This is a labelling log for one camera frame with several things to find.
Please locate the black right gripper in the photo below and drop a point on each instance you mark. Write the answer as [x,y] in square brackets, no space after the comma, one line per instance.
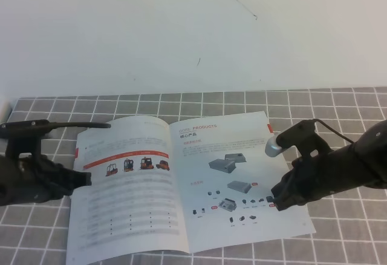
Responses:
[310,179]

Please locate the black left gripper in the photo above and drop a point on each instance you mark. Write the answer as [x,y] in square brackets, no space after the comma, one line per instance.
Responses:
[39,180]

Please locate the white product catalogue book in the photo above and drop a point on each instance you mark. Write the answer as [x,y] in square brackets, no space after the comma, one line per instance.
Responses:
[189,186]

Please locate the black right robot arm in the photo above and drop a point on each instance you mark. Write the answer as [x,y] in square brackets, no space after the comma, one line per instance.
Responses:
[362,163]

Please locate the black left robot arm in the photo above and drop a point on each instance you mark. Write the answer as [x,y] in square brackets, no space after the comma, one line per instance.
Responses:
[8,174]

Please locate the grey checked tablecloth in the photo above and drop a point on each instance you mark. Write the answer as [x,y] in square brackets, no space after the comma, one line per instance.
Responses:
[350,226]

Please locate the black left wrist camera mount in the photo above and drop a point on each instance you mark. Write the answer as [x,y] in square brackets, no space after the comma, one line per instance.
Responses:
[26,136]

